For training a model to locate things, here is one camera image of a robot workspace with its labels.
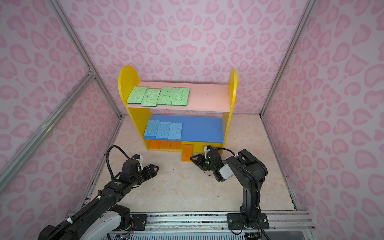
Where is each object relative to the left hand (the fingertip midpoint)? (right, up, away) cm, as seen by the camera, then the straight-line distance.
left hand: (155, 167), depth 85 cm
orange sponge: (-4, +11, +14) cm, 18 cm away
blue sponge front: (+10, +20, +7) cm, 24 cm away
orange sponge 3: (+9, +11, +15) cm, 21 cm away
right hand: (+21, +3, +7) cm, 22 cm away
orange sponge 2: (+3, +11, +13) cm, 17 cm away
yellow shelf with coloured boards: (+1, +33, +38) cm, 50 cm away
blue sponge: (-5, +22, +8) cm, 24 cm away
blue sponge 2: (+3, +21, +7) cm, 22 cm away
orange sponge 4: (+17, +7, +11) cm, 22 cm away
